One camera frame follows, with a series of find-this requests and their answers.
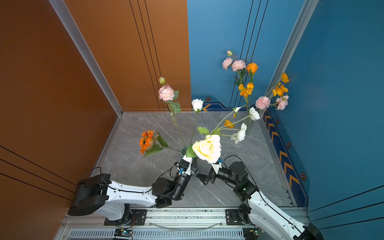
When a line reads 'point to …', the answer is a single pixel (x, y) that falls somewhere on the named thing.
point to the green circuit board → (122, 232)
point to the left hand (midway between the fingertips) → (194, 149)
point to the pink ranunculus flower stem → (263, 103)
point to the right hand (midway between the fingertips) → (198, 165)
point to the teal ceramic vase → (183, 152)
